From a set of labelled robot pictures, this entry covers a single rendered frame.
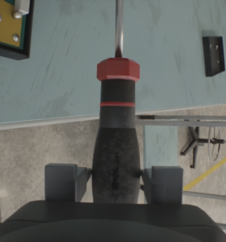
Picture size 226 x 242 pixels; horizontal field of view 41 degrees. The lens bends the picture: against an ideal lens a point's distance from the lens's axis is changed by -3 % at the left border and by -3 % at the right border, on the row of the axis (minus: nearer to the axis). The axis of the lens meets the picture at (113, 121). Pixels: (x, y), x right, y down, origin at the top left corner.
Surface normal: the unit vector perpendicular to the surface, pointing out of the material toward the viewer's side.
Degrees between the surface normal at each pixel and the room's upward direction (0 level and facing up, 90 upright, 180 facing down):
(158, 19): 0
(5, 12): 0
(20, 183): 0
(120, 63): 57
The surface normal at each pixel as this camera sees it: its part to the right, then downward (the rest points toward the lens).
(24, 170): 0.82, 0.01
